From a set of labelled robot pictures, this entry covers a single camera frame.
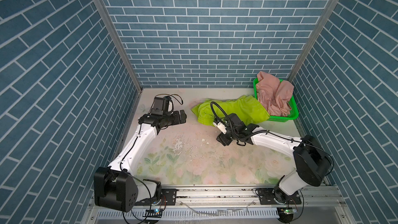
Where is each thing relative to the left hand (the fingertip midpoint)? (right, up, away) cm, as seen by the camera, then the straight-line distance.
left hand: (180, 116), depth 83 cm
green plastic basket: (+71, +1, +16) cm, 73 cm away
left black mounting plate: (-4, -38, -9) cm, 39 cm away
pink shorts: (+64, +13, +28) cm, 72 cm away
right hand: (+22, -10, +5) cm, 25 cm away
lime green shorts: (+43, +3, +19) cm, 47 cm away
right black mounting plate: (+43, -38, -10) cm, 58 cm away
